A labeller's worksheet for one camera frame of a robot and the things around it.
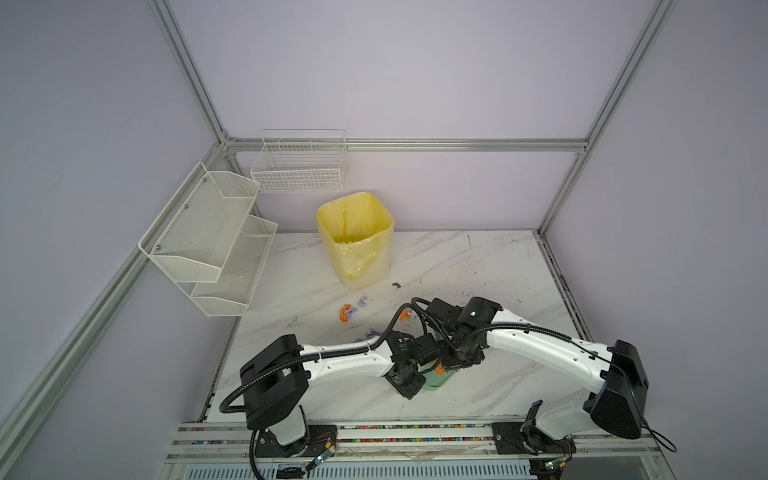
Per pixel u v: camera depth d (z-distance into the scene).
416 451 0.73
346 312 0.95
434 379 0.83
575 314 1.03
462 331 0.53
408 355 0.57
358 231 1.07
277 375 0.46
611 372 0.42
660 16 0.69
